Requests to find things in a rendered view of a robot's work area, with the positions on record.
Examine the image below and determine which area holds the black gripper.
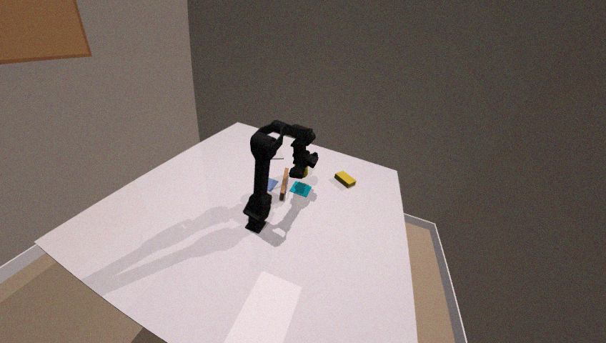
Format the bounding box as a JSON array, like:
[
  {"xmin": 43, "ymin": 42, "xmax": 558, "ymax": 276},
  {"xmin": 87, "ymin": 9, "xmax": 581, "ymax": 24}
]
[{"xmin": 289, "ymin": 150, "xmax": 310, "ymax": 179}]

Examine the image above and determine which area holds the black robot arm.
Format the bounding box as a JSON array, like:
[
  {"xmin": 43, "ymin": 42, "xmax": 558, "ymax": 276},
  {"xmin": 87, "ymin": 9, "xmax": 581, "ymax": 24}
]
[{"xmin": 243, "ymin": 120, "xmax": 319, "ymax": 233}]

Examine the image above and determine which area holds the yellow rectangular block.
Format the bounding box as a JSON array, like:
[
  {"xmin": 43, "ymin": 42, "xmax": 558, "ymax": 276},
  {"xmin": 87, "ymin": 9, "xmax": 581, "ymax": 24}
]
[{"xmin": 334, "ymin": 171, "xmax": 356, "ymax": 188}]

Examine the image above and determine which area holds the brown rectangular block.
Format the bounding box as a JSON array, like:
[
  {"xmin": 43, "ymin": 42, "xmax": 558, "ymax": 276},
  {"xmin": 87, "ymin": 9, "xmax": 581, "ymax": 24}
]
[{"xmin": 279, "ymin": 168, "xmax": 289, "ymax": 201}]

